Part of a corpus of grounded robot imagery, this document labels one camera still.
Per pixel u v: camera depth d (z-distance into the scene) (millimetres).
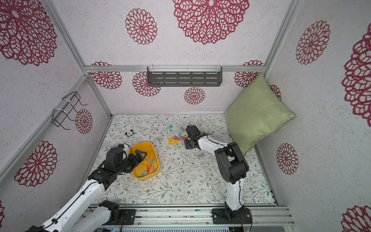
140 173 876
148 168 898
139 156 715
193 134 779
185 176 879
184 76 937
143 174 875
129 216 735
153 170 880
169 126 1130
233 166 507
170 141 1030
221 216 731
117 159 635
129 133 1064
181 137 1066
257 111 855
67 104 779
